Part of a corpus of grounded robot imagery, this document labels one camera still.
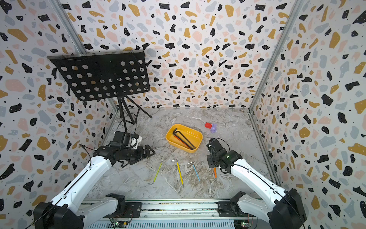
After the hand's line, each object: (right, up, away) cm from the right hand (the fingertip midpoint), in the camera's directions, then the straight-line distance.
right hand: (212, 158), depth 82 cm
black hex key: (-24, +12, +21) cm, 34 cm away
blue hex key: (-9, -10, +5) cm, 15 cm away
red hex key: (-19, +7, +17) cm, 26 cm away
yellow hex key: (-20, -8, +5) cm, 22 cm away
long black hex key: (-16, +9, +21) cm, 28 cm away
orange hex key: (+2, -10, +5) cm, 11 cm away
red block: (+1, +18, +29) cm, 34 cm away
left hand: (-35, +3, -4) cm, 35 cm away
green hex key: (-33, -9, +5) cm, 34 cm away
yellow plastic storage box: (-10, +11, +22) cm, 26 cm away
